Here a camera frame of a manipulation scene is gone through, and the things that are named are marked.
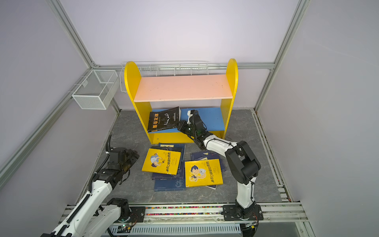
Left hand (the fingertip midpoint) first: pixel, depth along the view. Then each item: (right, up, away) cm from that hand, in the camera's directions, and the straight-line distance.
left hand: (134, 156), depth 83 cm
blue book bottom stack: (+19, -15, 0) cm, 24 cm away
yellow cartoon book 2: (+39, -10, +1) cm, 40 cm away
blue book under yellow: (+42, -2, +10) cm, 43 cm away
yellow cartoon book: (+15, -4, +5) cm, 16 cm away
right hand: (+22, +19, +4) cm, 29 cm away
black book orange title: (+16, +21, +9) cm, 28 cm away
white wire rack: (+4, +53, +11) cm, 55 cm away
